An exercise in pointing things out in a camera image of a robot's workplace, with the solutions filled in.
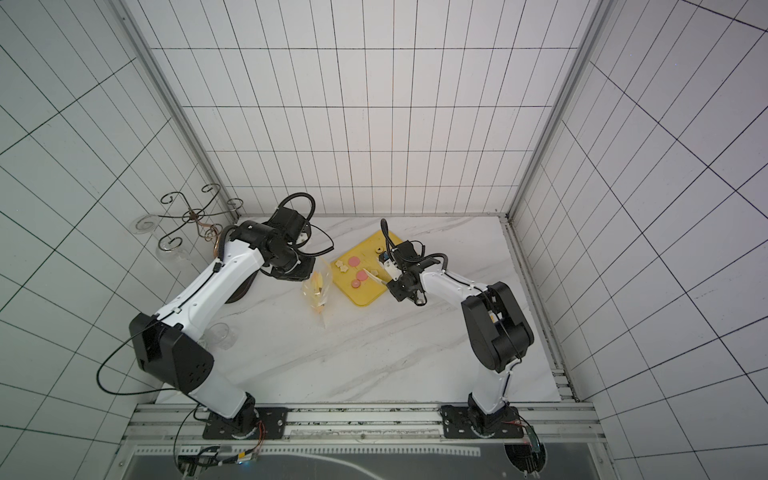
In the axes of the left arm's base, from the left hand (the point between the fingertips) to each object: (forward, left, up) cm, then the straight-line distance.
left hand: (302, 281), depth 79 cm
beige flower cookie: (+18, -6, -17) cm, 25 cm away
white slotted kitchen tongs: (+10, -19, -14) cm, 25 cm away
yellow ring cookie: (+25, -20, -17) cm, 36 cm away
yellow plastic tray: (+16, -9, -18) cm, 26 cm away
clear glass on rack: (+7, +38, +15) cm, 41 cm away
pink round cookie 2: (+11, -12, -19) cm, 25 cm away
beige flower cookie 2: (+16, -7, -18) cm, 25 cm away
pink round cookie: (+20, -11, -19) cm, 30 cm away
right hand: (+10, -28, -14) cm, 33 cm away
